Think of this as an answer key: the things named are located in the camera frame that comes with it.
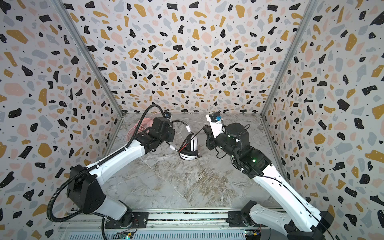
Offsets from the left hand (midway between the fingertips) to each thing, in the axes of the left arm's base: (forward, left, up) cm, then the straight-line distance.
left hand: (170, 127), depth 83 cm
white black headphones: (-14, -11, -3) cm, 18 cm away
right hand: (-13, -17, +17) cm, 28 cm away
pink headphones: (+16, +21, -15) cm, 30 cm away
